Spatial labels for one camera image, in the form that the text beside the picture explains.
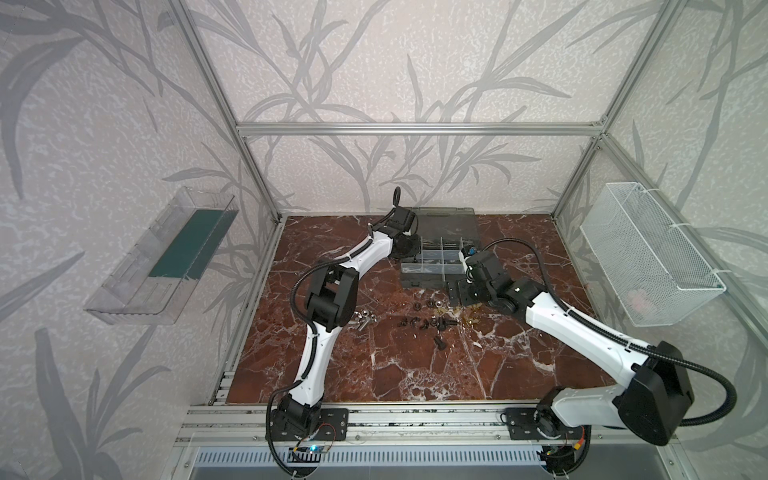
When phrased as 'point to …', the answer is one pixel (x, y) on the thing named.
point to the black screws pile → (426, 323)
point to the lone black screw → (440, 343)
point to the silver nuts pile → (360, 319)
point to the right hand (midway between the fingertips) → (461, 275)
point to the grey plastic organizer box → (444, 233)
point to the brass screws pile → (468, 314)
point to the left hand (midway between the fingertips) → (421, 241)
